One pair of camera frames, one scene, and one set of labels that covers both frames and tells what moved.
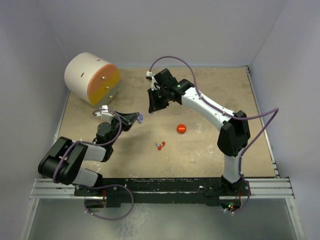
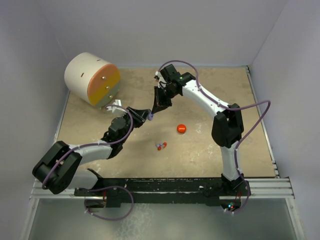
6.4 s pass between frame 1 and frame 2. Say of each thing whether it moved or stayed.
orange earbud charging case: stayed
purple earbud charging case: moved
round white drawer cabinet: stayed
